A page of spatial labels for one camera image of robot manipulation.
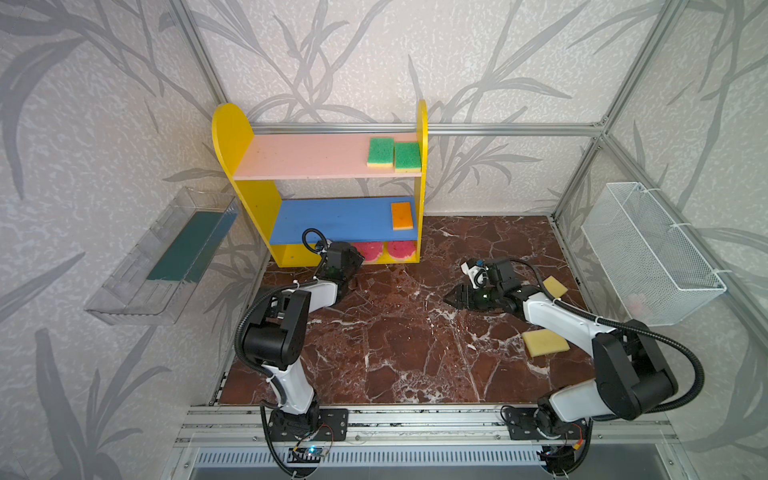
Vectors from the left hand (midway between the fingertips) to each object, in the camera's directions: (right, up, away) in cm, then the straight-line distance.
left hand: (364, 241), depth 98 cm
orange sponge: (+12, +8, +1) cm, 15 cm away
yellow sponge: (+64, -15, +1) cm, 66 cm away
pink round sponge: (+13, -3, +8) cm, 15 cm away
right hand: (+27, -15, -10) cm, 33 cm away
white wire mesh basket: (+66, -5, -36) cm, 75 cm away
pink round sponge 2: (+2, -3, +2) cm, 4 cm away
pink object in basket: (+70, -16, -26) cm, 77 cm away
